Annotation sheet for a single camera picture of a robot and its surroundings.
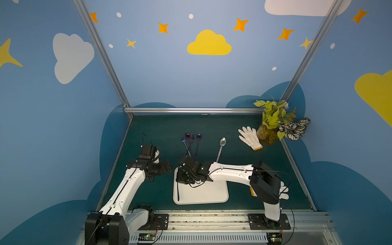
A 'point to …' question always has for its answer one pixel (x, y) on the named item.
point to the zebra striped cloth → (293, 130)
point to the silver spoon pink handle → (222, 143)
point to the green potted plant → (274, 115)
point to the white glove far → (250, 137)
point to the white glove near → (283, 189)
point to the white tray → (205, 192)
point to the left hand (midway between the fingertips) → (164, 167)
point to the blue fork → (178, 192)
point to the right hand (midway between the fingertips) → (175, 177)
